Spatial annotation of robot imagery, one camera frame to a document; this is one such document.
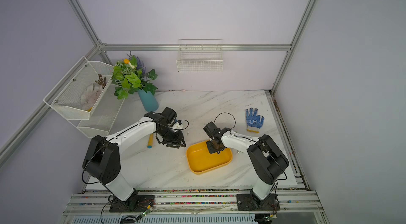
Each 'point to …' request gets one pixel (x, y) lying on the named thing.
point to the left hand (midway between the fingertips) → (183, 145)
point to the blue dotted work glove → (254, 122)
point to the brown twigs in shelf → (101, 82)
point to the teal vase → (148, 100)
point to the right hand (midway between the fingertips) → (215, 148)
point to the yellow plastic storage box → (200, 160)
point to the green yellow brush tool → (149, 146)
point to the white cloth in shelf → (90, 95)
